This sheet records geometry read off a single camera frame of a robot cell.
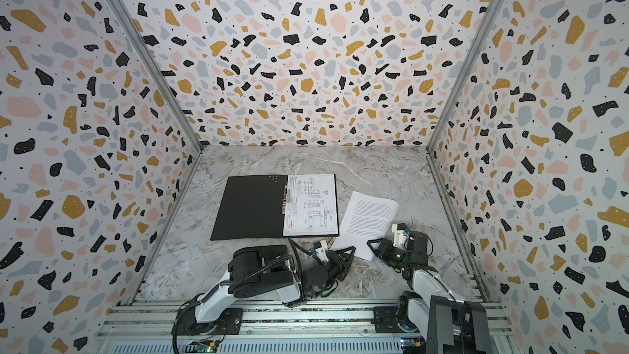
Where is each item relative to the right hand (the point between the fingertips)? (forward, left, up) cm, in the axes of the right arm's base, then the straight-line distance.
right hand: (370, 241), depth 87 cm
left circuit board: (-31, +50, -2) cm, 59 cm away
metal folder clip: (+19, +34, -4) cm, 39 cm away
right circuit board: (-30, -11, -4) cm, 32 cm away
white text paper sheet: (+11, 0, -3) cm, 11 cm away
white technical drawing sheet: (+15, +22, -4) cm, 27 cm away
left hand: (-5, +4, +5) cm, 8 cm away
